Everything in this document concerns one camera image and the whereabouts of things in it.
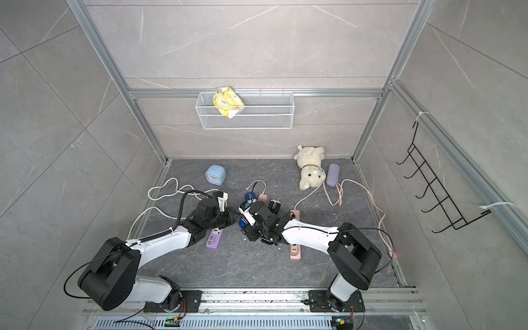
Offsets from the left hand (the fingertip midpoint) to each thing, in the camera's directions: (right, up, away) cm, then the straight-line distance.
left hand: (245, 211), depth 85 cm
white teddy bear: (+32, +24, +24) cm, 47 cm away
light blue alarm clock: (-17, +16, +17) cm, 29 cm away
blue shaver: (-1, -5, -2) cm, 5 cm away
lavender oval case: (+45, +15, +25) cm, 54 cm away
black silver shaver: (+13, +1, +11) cm, 17 cm away
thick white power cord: (-51, -2, +15) cm, 53 cm away
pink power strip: (+20, -14, -6) cm, 25 cm away
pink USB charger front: (+6, +4, +15) cm, 17 cm away
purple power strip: (-14, -11, +1) cm, 18 cm away
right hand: (+1, -6, 0) cm, 6 cm away
